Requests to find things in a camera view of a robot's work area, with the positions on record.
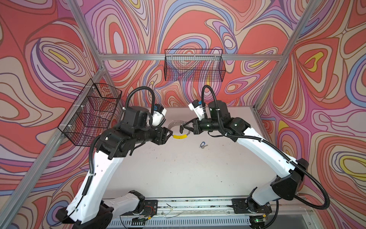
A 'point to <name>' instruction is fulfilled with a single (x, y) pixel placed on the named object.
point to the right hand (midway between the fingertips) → (186, 128)
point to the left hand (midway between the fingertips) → (169, 130)
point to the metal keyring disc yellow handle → (177, 122)
